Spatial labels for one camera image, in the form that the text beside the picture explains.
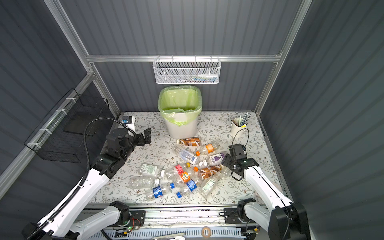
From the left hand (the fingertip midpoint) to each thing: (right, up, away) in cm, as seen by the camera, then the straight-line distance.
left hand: (141, 129), depth 73 cm
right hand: (+47, -20, +13) cm, 53 cm away
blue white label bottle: (+22, -17, +18) cm, 33 cm away
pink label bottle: (+16, -24, +12) cm, 32 cm away
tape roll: (+32, -49, -2) cm, 59 cm away
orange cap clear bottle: (+34, -13, +22) cm, 43 cm away
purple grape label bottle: (+40, -19, +18) cm, 48 cm away
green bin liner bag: (+15, +17, +32) cm, 39 cm away
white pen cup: (+56, +3, +28) cm, 62 cm away
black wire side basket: (-38, -3, -1) cm, 38 cm away
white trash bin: (+19, +2, +14) cm, 24 cm away
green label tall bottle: (+34, -30, +7) cm, 46 cm away
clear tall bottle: (+44, -25, +11) cm, 52 cm away
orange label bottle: (+21, -27, +9) cm, 35 cm away
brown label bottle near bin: (+22, -9, +26) cm, 35 cm away
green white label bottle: (0, -24, +14) cm, 28 cm away
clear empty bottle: (-3, -31, +12) cm, 33 cm away
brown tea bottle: (+34, -25, +12) cm, 44 cm away
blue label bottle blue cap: (+24, -30, +6) cm, 39 cm away
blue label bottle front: (+7, -32, +5) cm, 33 cm away
